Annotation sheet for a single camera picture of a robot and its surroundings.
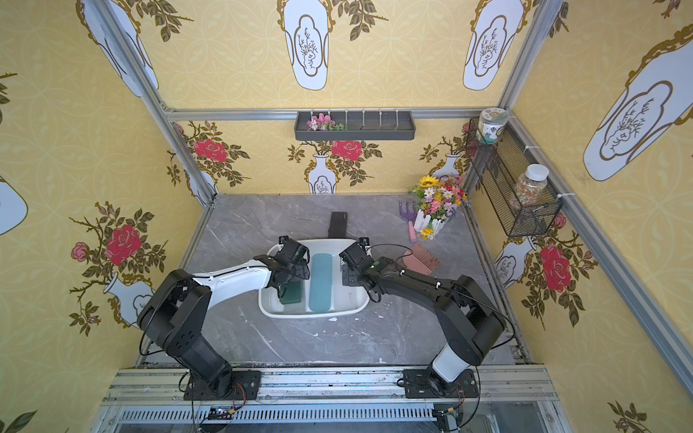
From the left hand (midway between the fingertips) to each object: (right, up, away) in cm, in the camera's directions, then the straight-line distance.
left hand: (286, 267), depth 95 cm
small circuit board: (-13, -36, -22) cm, 44 cm away
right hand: (+27, 0, -3) cm, 27 cm away
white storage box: (+21, -9, -7) cm, 24 cm away
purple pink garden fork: (+48, +18, +20) cm, 55 cm away
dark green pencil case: (+3, -7, -6) cm, 10 cm away
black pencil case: (+17, +14, +15) cm, 27 cm away
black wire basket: (+77, +36, +4) cm, 85 cm away
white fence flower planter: (+54, +24, +2) cm, 59 cm away
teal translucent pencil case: (+12, -5, -2) cm, 13 cm away
